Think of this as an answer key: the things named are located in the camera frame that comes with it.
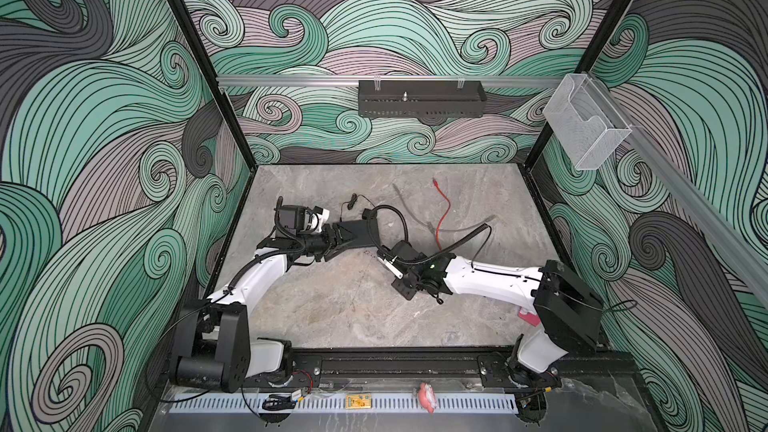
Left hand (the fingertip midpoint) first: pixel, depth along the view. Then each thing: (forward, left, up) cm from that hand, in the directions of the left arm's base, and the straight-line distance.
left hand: (353, 239), depth 82 cm
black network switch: (+13, 0, -17) cm, 21 cm away
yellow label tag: (-36, -3, -13) cm, 38 cm away
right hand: (-6, -14, -10) cm, 18 cm away
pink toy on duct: (-35, -19, -9) cm, 41 cm away
